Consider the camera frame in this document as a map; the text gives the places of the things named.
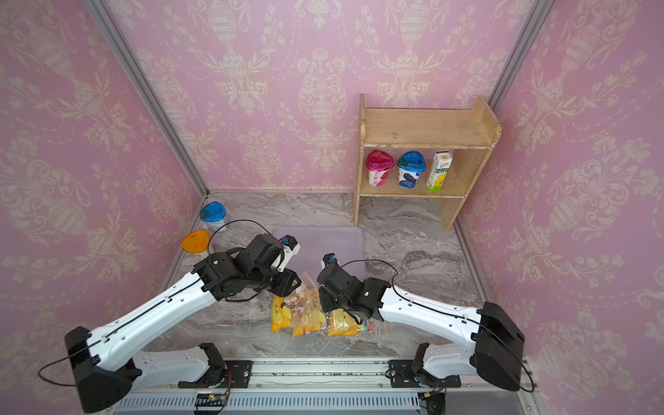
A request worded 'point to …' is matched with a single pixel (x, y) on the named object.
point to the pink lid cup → (379, 164)
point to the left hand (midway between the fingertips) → (297, 283)
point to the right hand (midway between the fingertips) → (324, 294)
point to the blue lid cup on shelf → (410, 165)
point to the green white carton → (441, 164)
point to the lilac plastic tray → (347, 243)
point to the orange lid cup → (196, 242)
